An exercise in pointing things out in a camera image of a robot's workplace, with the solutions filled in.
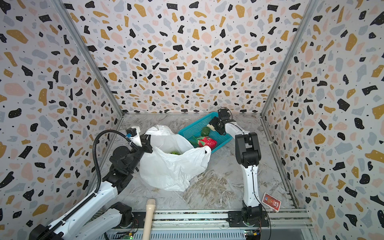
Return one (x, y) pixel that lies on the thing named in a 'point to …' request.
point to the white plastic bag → (174, 161)
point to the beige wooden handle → (150, 208)
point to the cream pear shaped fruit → (211, 127)
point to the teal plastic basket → (194, 131)
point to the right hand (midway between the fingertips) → (211, 120)
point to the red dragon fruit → (201, 141)
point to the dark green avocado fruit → (205, 131)
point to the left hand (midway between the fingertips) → (149, 129)
